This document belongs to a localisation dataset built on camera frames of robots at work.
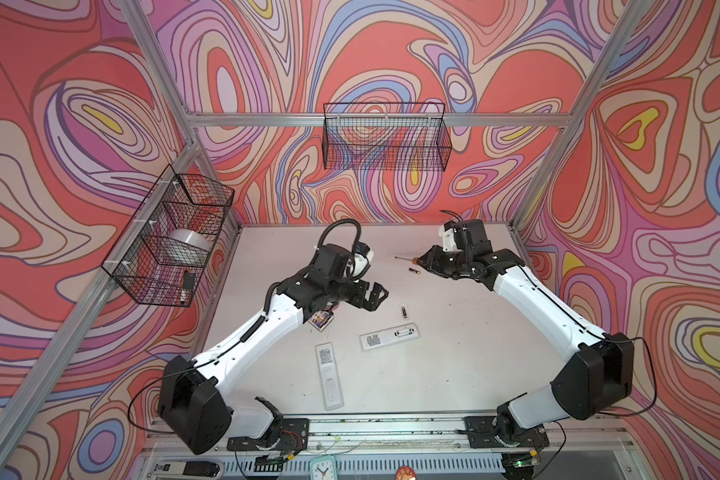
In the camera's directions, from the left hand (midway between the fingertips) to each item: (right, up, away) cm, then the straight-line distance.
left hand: (376, 284), depth 76 cm
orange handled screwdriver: (+11, +6, +6) cm, 14 cm away
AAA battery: (+10, -11, +19) cm, 25 cm away
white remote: (-12, -29, +3) cm, 31 cm away
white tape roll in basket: (-46, +9, -6) cm, 48 cm away
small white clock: (-13, -42, -8) cm, 44 cm away
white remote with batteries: (+4, -17, +13) cm, 22 cm away
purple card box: (-17, -13, +17) cm, 27 cm away
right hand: (+13, +4, +6) cm, 14 cm away
